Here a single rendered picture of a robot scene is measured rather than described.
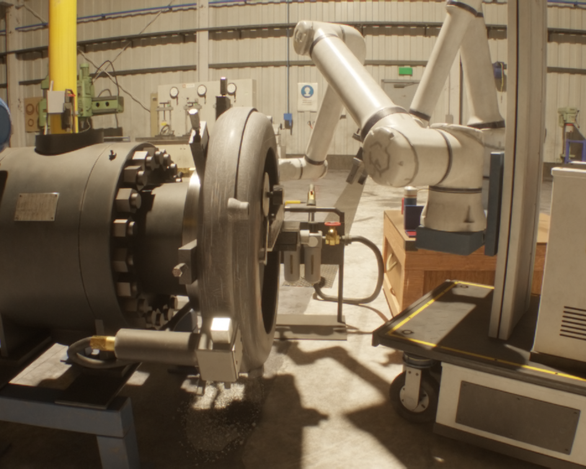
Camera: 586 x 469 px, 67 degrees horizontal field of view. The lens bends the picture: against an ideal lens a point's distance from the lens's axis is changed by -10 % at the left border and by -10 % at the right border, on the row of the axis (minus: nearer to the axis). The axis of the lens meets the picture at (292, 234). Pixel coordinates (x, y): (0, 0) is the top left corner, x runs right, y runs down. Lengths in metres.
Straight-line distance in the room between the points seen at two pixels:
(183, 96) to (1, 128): 7.17
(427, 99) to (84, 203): 1.21
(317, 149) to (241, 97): 6.08
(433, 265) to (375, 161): 0.97
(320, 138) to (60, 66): 3.47
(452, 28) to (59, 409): 1.74
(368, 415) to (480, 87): 1.27
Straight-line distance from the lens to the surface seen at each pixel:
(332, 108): 1.86
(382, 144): 1.23
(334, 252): 2.30
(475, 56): 2.00
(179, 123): 8.55
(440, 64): 1.85
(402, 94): 12.02
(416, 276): 2.14
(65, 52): 5.00
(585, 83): 13.14
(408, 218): 2.27
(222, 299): 1.10
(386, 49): 12.22
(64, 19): 5.06
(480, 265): 2.19
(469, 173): 1.35
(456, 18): 1.89
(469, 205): 1.36
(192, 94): 8.43
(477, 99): 1.99
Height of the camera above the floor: 0.91
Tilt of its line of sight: 12 degrees down
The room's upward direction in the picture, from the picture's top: straight up
